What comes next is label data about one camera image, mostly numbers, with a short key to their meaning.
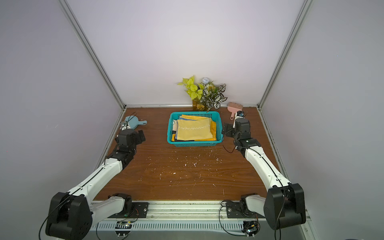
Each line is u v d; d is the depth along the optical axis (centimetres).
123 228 72
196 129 97
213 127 100
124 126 72
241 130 61
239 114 73
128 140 63
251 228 70
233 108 120
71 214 39
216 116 102
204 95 92
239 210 72
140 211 73
